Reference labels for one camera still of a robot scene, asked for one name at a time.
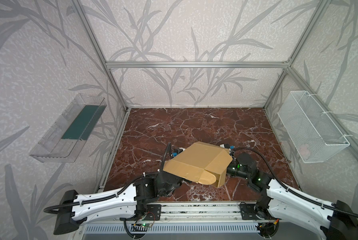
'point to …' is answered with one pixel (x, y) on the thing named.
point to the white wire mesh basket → (314, 137)
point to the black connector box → (266, 229)
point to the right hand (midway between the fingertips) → (206, 159)
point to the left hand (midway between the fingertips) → (198, 159)
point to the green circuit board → (146, 225)
